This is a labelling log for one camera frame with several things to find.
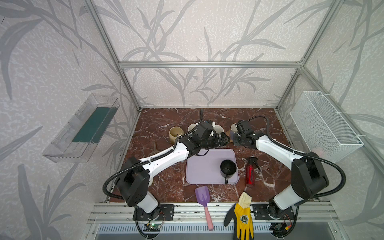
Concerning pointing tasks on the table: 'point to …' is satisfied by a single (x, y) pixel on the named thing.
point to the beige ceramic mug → (175, 132)
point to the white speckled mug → (218, 128)
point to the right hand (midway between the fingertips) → (237, 134)
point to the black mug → (228, 168)
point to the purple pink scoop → (203, 195)
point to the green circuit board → (152, 227)
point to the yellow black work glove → (241, 213)
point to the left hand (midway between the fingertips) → (227, 137)
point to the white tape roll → (150, 181)
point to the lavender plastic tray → (204, 168)
